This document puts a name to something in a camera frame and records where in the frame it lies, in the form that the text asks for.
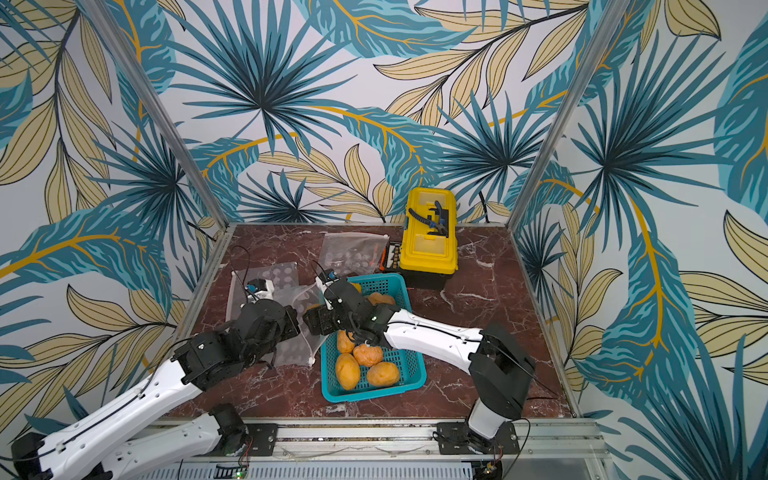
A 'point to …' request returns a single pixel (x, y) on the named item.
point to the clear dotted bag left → (283, 274)
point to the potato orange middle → (368, 355)
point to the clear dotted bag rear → (352, 253)
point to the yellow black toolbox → (429, 246)
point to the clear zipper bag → (304, 345)
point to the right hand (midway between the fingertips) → (316, 311)
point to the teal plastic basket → (412, 374)
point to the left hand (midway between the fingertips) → (298, 317)
